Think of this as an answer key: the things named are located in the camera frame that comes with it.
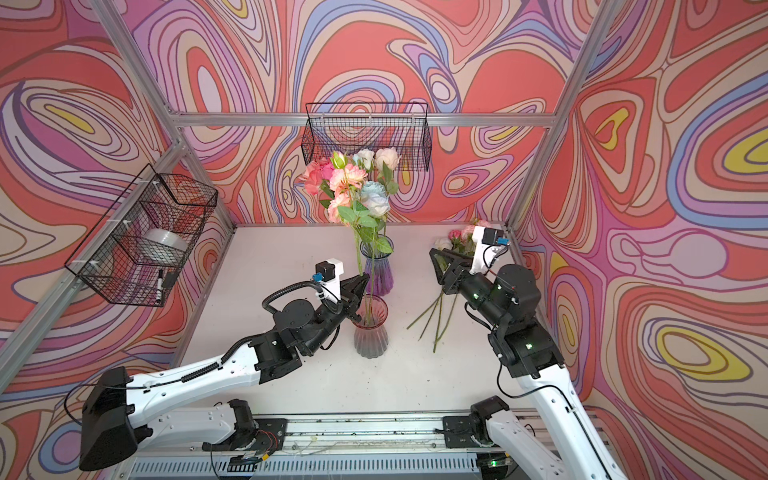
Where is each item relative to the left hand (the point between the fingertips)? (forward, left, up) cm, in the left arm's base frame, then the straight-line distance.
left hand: (371, 276), depth 66 cm
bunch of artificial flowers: (+37, -32, -29) cm, 57 cm away
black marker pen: (+1, +52, -7) cm, 53 cm away
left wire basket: (+8, +56, +1) cm, 56 cm away
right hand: (+1, -14, +4) cm, 15 cm away
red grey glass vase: (-2, +1, -29) cm, 29 cm away
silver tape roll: (+12, +51, 0) cm, 53 cm away
